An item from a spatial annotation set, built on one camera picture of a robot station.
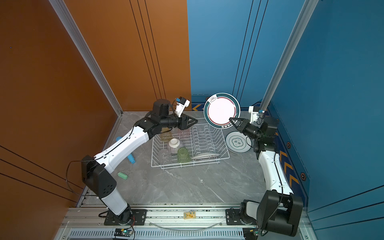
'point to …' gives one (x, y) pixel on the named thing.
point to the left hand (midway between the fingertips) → (196, 119)
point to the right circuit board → (250, 233)
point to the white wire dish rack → (201, 143)
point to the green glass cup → (183, 155)
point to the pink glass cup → (185, 133)
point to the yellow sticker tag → (189, 215)
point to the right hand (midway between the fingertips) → (228, 120)
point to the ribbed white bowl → (173, 145)
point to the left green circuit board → (123, 232)
